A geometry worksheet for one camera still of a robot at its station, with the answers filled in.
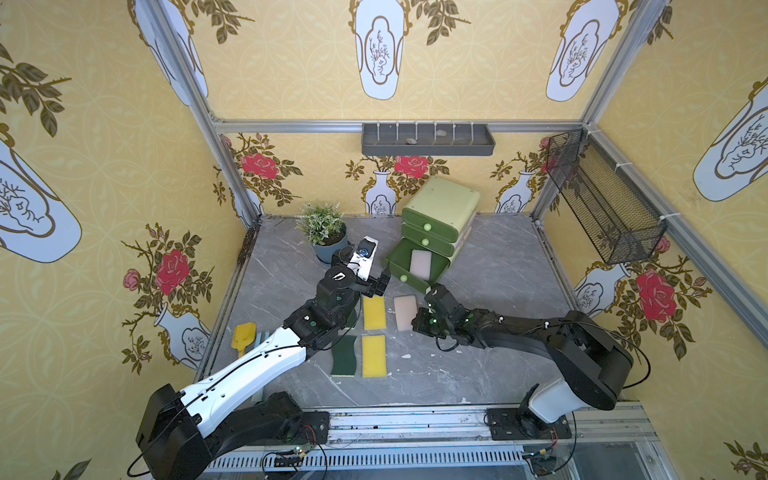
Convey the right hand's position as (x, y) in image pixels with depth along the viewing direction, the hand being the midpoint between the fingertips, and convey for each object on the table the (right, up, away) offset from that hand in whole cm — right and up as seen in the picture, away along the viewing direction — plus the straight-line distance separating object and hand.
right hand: (409, 327), depth 88 cm
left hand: (-10, +22, -14) cm, 28 cm away
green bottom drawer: (-3, +18, +10) cm, 21 cm away
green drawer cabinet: (+9, +32, +2) cm, 33 cm away
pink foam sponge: (+5, +17, +15) cm, 24 cm away
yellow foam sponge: (-11, +3, +5) cm, 12 cm away
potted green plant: (-27, +30, +7) cm, 41 cm away
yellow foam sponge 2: (-10, -8, -4) cm, 13 cm away
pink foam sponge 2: (-1, +5, +5) cm, 7 cm away
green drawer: (+7, +26, +10) cm, 28 cm away
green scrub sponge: (-18, -9, -5) cm, 21 cm away
